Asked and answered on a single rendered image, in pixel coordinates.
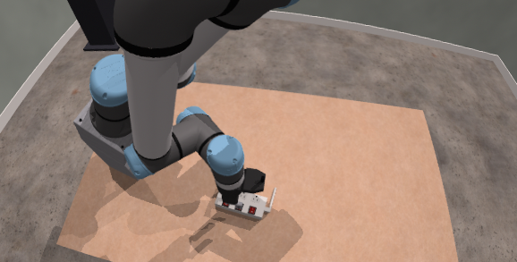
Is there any white power strip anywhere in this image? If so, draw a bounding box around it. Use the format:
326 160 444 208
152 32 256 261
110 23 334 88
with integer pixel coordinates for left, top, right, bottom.
215 192 274 219

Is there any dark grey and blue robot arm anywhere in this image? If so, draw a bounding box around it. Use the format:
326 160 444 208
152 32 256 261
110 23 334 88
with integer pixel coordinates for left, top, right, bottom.
89 0 300 185

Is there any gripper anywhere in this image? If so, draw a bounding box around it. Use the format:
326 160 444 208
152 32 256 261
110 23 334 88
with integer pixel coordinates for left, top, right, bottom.
215 168 266 209

